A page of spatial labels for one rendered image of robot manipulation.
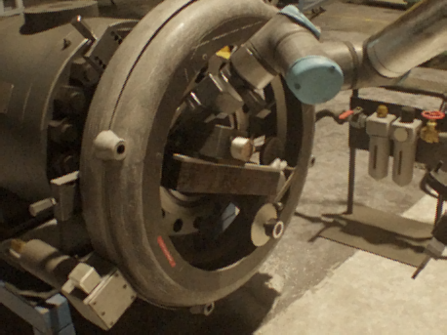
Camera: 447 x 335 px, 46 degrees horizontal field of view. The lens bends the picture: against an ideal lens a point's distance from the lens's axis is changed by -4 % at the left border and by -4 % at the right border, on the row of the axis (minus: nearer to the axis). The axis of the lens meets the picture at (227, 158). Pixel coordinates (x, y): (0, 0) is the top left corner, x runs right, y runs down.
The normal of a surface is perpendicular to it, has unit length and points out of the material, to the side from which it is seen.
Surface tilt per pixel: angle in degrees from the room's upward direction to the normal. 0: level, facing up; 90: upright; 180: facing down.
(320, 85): 109
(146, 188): 90
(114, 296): 90
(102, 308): 90
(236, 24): 90
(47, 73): 46
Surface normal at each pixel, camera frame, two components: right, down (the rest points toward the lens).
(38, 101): -0.55, -0.18
